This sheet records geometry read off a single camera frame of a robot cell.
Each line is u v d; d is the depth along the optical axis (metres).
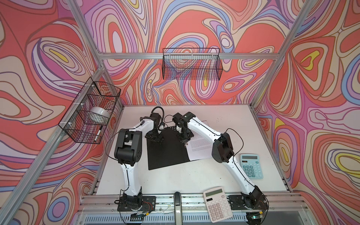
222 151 0.63
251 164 0.85
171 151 0.94
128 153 0.53
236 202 0.74
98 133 0.72
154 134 0.85
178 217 0.67
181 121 0.72
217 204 0.72
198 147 0.94
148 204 0.72
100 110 0.74
